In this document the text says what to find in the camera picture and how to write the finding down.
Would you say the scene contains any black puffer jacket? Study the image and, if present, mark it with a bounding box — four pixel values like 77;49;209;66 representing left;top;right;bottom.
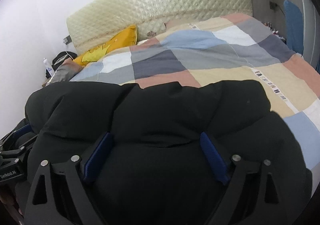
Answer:
25;80;312;224

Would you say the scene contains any wooden nightstand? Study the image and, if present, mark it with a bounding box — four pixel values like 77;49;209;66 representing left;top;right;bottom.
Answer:
42;79;52;87

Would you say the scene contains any white spray bottle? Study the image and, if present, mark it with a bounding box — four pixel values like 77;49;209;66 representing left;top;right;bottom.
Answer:
43;58;55;79

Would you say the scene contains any black bag on nightstand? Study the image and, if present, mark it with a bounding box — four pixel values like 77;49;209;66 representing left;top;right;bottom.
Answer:
51;51;79;81

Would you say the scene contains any yellow pillow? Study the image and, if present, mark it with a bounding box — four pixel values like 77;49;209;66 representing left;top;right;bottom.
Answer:
73;24;138;66

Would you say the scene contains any patchwork plaid quilt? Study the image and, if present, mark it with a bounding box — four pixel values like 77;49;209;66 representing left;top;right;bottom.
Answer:
47;12;320;173

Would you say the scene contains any floral pillow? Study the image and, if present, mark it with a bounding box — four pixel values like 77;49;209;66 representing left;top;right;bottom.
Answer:
137;20;166;41

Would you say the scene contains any cream quilted headboard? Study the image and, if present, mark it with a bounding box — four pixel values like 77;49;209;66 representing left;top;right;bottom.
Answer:
66;0;253;54

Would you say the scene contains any grey wall socket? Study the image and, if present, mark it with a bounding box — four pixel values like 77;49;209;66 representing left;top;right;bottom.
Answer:
63;35;72;45

